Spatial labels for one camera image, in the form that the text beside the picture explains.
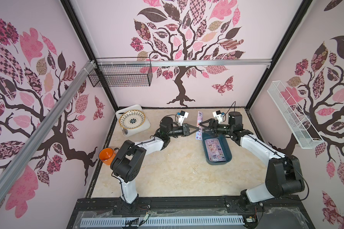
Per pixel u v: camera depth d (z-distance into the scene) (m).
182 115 0.78
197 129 0.79
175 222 0.70
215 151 0.93
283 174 0.43
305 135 0.72
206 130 0.83
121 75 0.73
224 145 0.96
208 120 0.75
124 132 1.05
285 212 0.73
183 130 0.73
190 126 0.78
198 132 0.79
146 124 1.11
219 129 0.74
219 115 0.79
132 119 1.13
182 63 0.95
